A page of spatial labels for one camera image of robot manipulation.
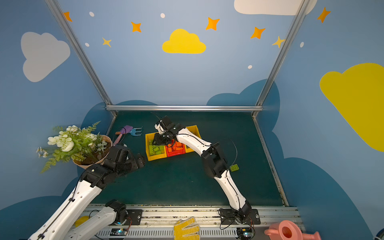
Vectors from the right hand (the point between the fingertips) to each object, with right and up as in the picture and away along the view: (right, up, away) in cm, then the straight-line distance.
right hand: (155, 141), depth 90 cm
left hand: (-4, -9, -14) cm, 17 cm away
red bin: (+12, -8, +5) cm, 15 cm away
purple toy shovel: (-27, +6, +18) cm, 33 cm away
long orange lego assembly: (+13, -4, +8) cm, 16 cm away
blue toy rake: (-21, +6, +19) cm, 28 cm away
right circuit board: (+49, -43, -18) cm, 67 cm away
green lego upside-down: (-1, -6, +7) cm, 9 cm away
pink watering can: (+64, -35, -27) cm, 78 cm away
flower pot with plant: (-30, 0, -19) cm, 35 cm away
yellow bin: (-5, +3, +9) cm, 11 cm away
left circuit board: (-12, -41, -19) cm, 47 cm away
